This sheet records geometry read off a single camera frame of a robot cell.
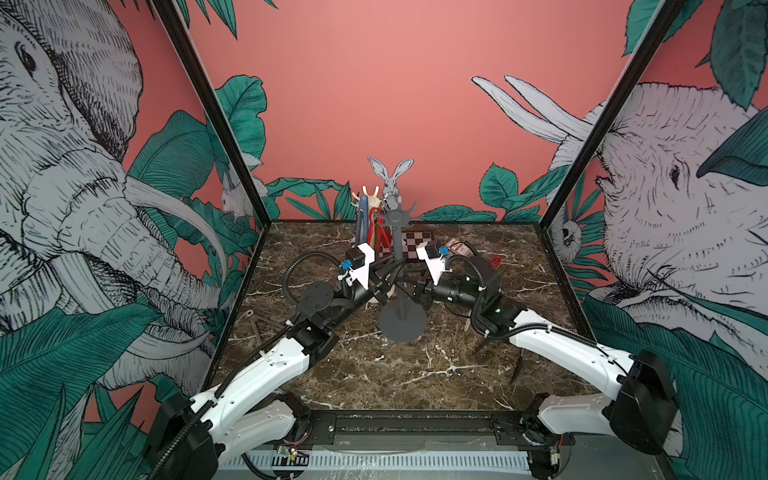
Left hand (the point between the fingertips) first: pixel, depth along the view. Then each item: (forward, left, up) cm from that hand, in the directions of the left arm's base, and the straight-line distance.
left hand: (401, 256), depth 62 cm
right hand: (0, +1, -7) cm, 7 cm away
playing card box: (+32, -25, -37) cm, 55 cm away
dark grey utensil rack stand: (-1, -1, -28) cm, 28 cm away
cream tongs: (+5, +45, -37) cm, 59 cm away
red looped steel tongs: (+24, -38, -37) cm, 58 cm away
